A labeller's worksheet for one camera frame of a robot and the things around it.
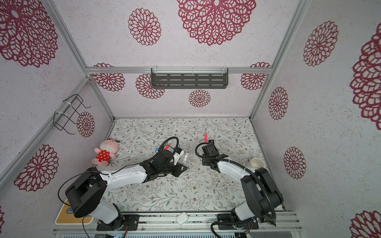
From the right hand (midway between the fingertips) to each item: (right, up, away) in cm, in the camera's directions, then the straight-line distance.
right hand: (208, 156), depth 92 cm
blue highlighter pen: (-34, +3, +11) cm, 35 cm away
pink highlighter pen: (+1, +11, +17) cm, 20 cm away
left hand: (-14, -7, -8) cm, 17 cm away
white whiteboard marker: (-14, 0, -11) cm, 18 cm away
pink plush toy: (-64, +4, +3) cm, 64 cm away
